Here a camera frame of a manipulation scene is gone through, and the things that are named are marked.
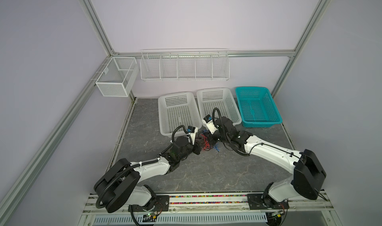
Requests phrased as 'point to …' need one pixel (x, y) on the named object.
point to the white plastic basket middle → (222, 98)
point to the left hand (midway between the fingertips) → (204, 140)
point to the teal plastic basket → (257, 107)
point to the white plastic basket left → (178, 109)
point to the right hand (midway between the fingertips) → (204, 133)
